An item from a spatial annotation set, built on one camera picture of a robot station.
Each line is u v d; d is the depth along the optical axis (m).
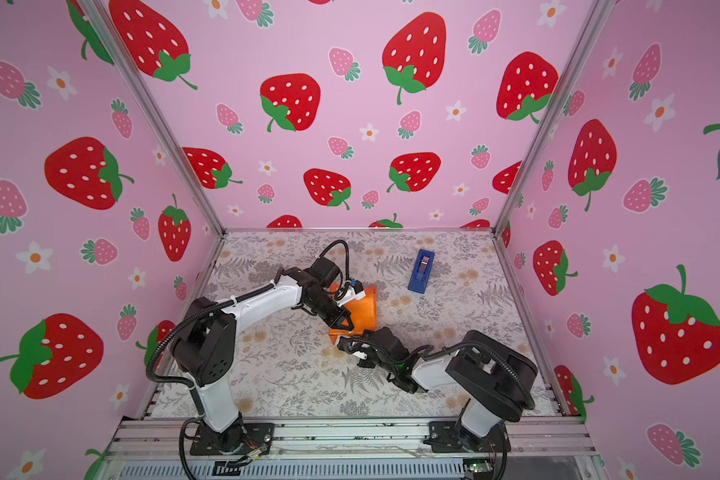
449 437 0.73
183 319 1.01
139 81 0.80
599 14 0.69
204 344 0.48
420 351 0.71
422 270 1.01
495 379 0.46
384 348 0.65
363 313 0.88
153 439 0.75
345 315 0.78
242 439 0.72
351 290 0.80
